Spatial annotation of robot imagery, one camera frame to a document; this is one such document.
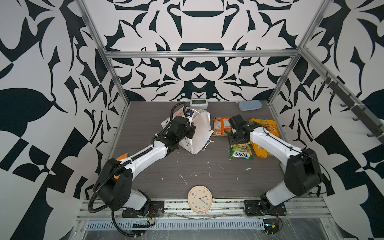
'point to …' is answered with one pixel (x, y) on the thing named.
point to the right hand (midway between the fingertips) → (235, 138)
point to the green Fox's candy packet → (241, 150)
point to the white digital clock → (198, 103)
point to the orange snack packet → (221, 126)
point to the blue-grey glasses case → (246, 105)
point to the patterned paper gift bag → (201, 119)
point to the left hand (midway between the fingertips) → (193, 119)
